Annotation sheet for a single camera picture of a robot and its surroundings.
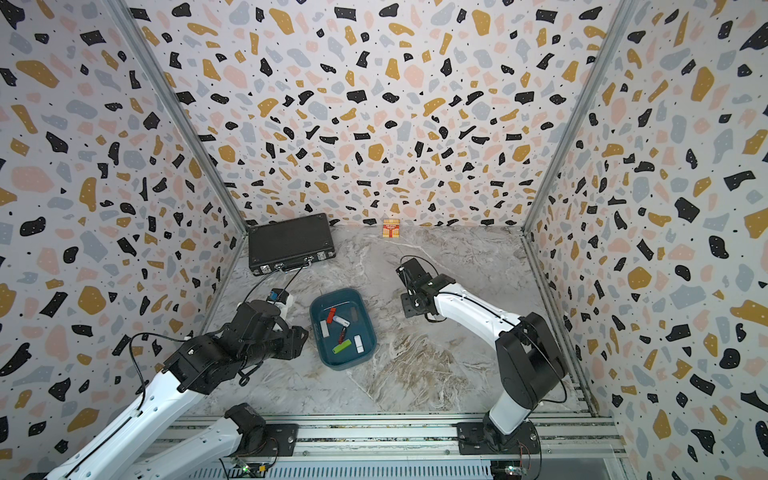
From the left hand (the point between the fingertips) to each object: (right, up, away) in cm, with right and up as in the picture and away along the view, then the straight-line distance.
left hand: (302, 333), depth 72 cm
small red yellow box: (+19, +30, +49) cm, 60 cm away
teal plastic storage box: (+8, +2, +25) cm, 27 cm away
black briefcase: (-18, +22, +38) cm, 48 cm away
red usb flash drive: (+1, -1, +23) cm, 23 cm away
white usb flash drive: (+11, -8, +18) cm, 23 cm away
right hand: (+28, +4, +18) cm, 33 cm away
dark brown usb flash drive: (+6, -6, +18) cm, 20 cm away
